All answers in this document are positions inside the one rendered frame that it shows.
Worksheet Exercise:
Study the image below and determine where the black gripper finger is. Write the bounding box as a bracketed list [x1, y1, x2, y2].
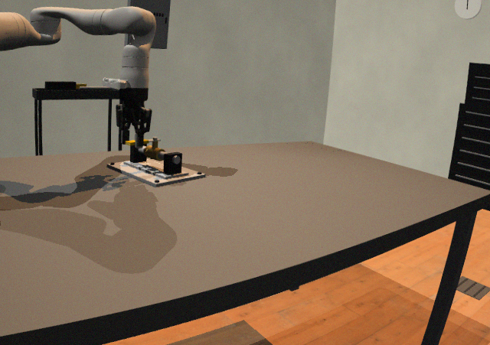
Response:
[129, 106, 152, 149]
[116, 105, 131, 145]

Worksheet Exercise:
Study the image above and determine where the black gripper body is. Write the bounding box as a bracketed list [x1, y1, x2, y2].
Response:
[119, 88, 149, 122]

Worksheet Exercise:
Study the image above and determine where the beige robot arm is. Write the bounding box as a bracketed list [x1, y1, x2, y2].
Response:
[0, 7, 156, 89]

